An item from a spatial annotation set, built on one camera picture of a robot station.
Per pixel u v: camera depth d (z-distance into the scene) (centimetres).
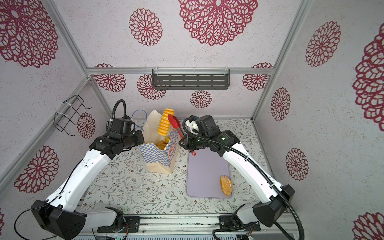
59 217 37
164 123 75
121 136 55
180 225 75
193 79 92
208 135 51
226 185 81
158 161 85
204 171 91
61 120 73
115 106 56
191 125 63
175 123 71
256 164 43
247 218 60
